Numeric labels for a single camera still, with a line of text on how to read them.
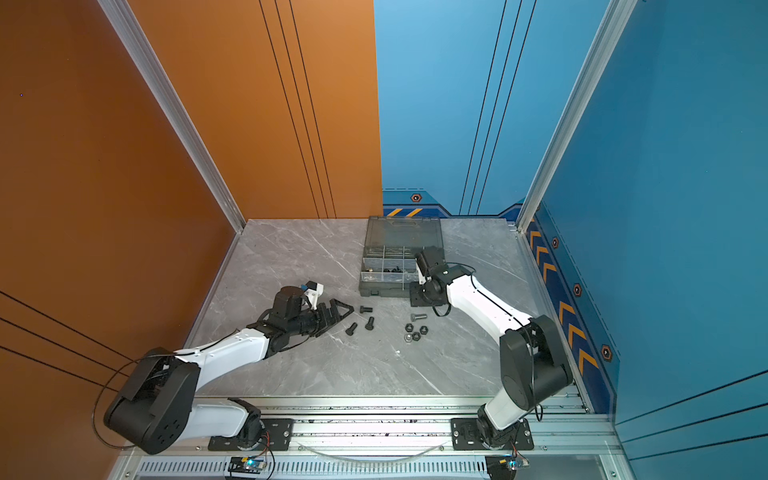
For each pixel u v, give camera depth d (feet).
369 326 3.00
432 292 2.05
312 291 2.70
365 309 3.14
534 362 1.48
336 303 2.59
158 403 1.40
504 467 2.28
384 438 2.47
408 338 2.93
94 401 1.48
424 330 3.00
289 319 2.29
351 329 2.99
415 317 3.06
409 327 3.00
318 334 2.72
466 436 2.38
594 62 2.54
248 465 2.32
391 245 3.90
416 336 2.95
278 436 2.40
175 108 2.83
